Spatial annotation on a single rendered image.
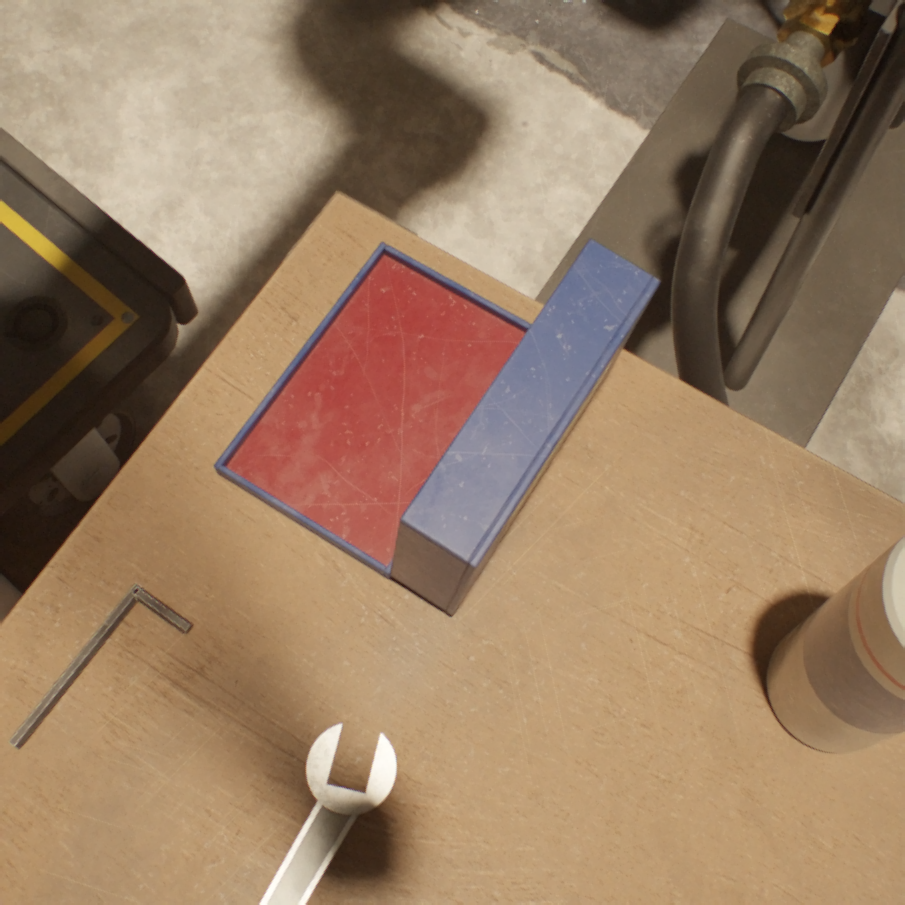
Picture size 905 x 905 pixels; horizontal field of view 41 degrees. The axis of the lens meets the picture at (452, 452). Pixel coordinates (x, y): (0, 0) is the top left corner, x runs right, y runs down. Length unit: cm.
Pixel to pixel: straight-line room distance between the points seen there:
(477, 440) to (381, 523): 13
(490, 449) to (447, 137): 83
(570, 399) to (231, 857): 27
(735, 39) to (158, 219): 65
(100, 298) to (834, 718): 57
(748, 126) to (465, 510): 37
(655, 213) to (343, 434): 69
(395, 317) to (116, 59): 81
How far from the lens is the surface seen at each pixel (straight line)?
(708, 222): 77
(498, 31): 141
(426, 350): 66
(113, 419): 109
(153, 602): 63
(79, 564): 65
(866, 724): 55
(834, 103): 102
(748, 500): 65
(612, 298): 55
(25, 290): 90
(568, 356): 53
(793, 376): 121
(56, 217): 93
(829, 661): 53
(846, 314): 126
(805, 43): 84
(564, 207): 127
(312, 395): 65
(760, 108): 80
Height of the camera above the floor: 106
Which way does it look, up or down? 69 degrees down
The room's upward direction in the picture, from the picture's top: straight up
